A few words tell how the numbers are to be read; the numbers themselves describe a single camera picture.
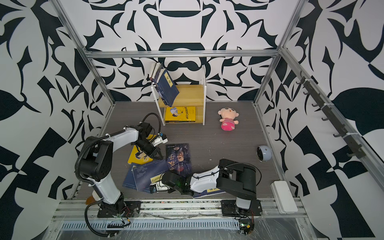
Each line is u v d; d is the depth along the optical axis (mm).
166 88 868
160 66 841
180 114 1049
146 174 812
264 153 850
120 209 676
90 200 754
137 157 903
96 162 489
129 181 816
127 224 700
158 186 700
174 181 630
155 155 817
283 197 731
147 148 791
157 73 797
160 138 847
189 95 939
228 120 1019
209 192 770
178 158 896
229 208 742
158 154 853
